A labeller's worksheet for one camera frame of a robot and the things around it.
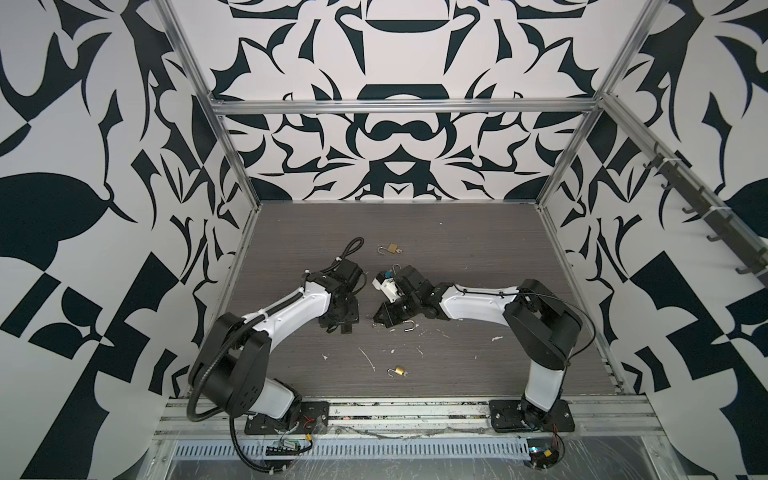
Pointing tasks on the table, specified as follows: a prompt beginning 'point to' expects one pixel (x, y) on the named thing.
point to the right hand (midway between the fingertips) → (374, 318)
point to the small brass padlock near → (398, 370)
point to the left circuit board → (283, 447)
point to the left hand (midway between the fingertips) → (346, 312)
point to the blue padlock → (409, 329)
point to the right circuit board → (543, 452)
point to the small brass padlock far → (392, 248)
